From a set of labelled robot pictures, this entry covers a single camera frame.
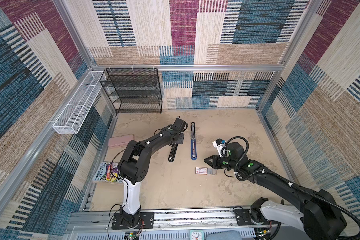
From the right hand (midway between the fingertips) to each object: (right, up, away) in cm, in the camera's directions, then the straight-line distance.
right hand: (206, 162), depth 80 cm
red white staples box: (+1, -7, +8) cm, 11 cm away
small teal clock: (-6, -30, -12) cm, 33 cm away
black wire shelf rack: (-48, +45, +31) cm, 73 cm away
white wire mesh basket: (-65, +22, -10) cm, 70 cm away
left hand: (-15, +13, +17) cm, 27 cm away
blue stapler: (-5, +8, +21) cm, 24 cm away
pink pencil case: (-55, +9, +25) cm, 61 cm away
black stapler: (-19, +1, +12) cm, 23 cm away
